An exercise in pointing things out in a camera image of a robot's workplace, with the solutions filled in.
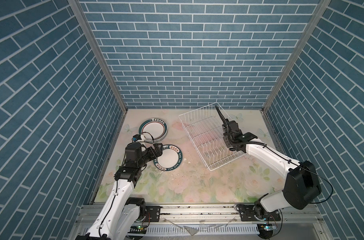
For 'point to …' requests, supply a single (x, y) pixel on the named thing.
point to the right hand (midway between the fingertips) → (231, 134)
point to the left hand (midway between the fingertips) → (157, 146)
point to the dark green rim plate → (154, 128)
